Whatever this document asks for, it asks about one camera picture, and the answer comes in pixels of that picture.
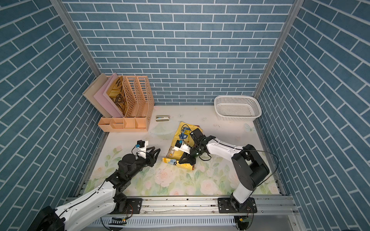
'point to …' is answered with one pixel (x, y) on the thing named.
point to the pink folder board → (103, 96)
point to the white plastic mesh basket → (237, 108)
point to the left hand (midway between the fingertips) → (160, 150)
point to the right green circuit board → (246, 219)
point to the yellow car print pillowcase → (183, 133)
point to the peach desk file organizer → (139, 106)
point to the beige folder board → (89, 93)
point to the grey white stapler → (162, 118)
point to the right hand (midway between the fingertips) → (182, 162)
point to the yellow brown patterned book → (116, 92)
